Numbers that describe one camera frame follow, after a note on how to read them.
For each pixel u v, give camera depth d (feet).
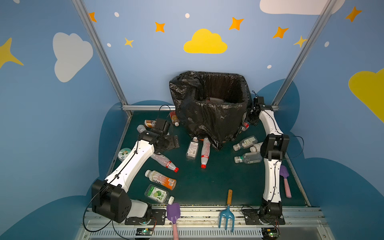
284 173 2.89
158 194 2.57
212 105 2.41
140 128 3.43
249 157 3.05
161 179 2.69
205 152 3.07
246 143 3.22
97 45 2.66
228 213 2.44
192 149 3.15
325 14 2.35
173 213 2.47
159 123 2.08
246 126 3.52
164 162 2.94
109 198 1.31
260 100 2.90
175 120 3.65
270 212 2.13
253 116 3.05
